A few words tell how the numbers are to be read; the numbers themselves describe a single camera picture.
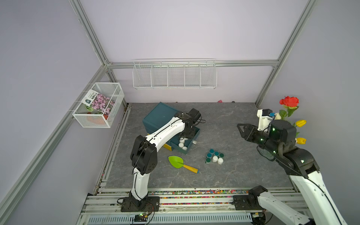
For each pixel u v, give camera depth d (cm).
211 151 92
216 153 89
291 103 71
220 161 87
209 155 89
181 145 85
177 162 89
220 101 124
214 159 87
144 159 49
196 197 77
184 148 83
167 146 89
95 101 73
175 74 100
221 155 89
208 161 87
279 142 44
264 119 55
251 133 54
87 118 73
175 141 87
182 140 87
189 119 63
